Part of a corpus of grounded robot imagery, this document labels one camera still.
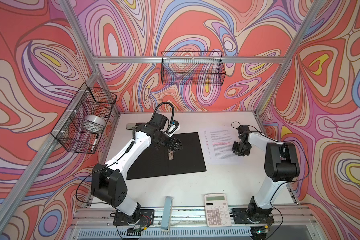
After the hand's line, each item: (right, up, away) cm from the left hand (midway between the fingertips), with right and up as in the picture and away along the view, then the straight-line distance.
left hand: (178, 143), depth 80 cm
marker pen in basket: (-41, +2, -8) cm, 42 cm away
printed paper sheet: (+28, -3, +21) cm, 35 cm away
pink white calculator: (+20, -33, -7) cm, 40 cm away
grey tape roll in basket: (-40, +12, -9) cm, 43 cm away
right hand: (+39, -10, +16) cm, 43 cm away
